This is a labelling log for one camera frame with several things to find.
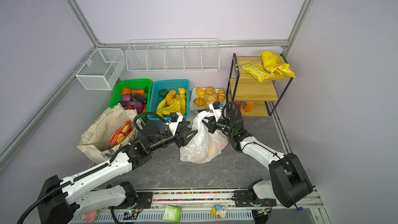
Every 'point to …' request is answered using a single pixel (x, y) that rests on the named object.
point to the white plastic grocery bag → (204, 145)
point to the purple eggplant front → (138, 106)
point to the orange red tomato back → (126, 90)
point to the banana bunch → (179, 106)
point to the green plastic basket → (140, 83)
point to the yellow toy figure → (218, 211)
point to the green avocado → (162, 93)
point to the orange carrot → (141, 92)
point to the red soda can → (239, 104)
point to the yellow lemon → (182, 90)
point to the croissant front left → (199, 102)
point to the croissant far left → (200, 93)
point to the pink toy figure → (90, 216)
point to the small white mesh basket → (103, 70)
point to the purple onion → (127, 97)
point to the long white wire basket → (173, 55)
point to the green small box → (172, 213)
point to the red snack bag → (125, 135)
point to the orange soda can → (249, 107)
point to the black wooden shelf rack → (255, 98)
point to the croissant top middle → (210, 90)
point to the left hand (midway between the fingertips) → (192, 128)
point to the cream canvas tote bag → (96, 142)
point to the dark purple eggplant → (140, 98)
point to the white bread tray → (194, 95)
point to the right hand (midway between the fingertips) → (200, 118)
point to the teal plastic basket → (155, 99)
